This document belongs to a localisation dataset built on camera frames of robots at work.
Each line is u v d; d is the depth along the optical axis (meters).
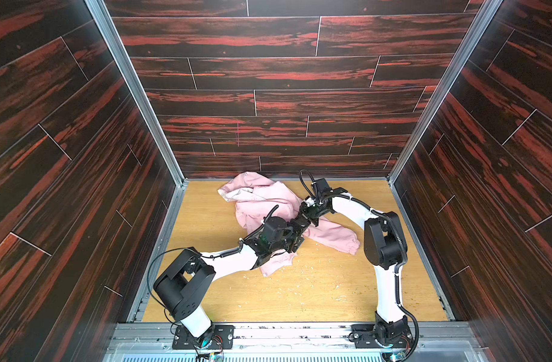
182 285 0.46
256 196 1.02
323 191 0.82
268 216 0.66
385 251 0.57
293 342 0.73
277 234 0.66
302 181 0.96
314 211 0.85
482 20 0.68
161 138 1.02
